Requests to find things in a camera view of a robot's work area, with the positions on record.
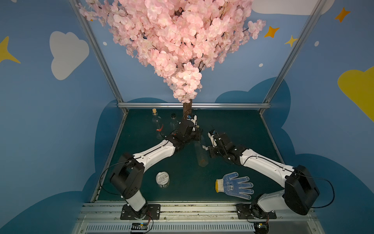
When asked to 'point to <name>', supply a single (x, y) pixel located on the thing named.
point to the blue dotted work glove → (234, 186)
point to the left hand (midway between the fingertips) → (202, 128)
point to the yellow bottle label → (206, 148)
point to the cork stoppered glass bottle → (157, 124)
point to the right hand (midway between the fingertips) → (212, 145)
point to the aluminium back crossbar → (195, 104)
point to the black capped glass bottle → (174, 125)
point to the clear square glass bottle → (201, 154)
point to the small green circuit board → (139, 227)
